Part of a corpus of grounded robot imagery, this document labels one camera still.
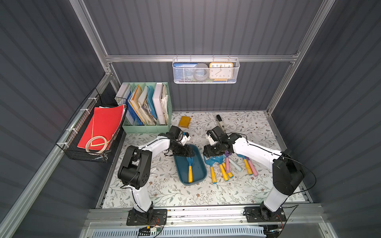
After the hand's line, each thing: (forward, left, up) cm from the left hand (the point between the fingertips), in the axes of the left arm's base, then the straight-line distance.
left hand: (188, 153), depth 91 cm
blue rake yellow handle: (-4, -14, -4) cm, 15 cm away
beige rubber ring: (-4, +42, +24) cm, 49 cm away
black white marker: (+26, -23, -1) cm, 35 cm away
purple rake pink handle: (-5, -24, -2) cm, 25 cm away
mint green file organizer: (+28, +26, +13) cm, 41 cm away
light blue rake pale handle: (-7, -30, -3) cm, 31 cm away
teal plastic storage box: (-8, -7, -6) cm, 12 cm away
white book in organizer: (+27, +20, +19) cm, 39 cm away
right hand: (-1, -13, +5) cm, 14 cm away
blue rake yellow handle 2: (-8, -36, -3) cm, 37 cm away
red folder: (+3, +42, +26) cm, 49 cm away
